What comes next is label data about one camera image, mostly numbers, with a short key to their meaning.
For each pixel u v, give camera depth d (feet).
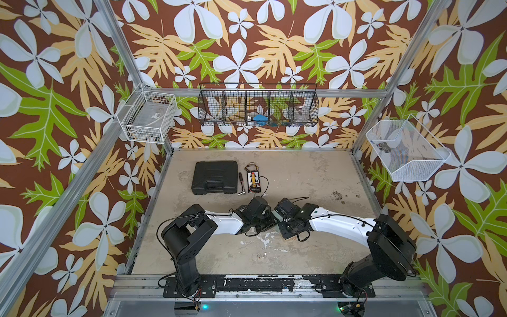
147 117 2.77
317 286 2.45
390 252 1.42
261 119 3.07
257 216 2.41
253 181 3.42
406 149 2.71
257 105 3.26
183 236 1.59
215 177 3.27
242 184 3.42
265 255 2.69
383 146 2.82
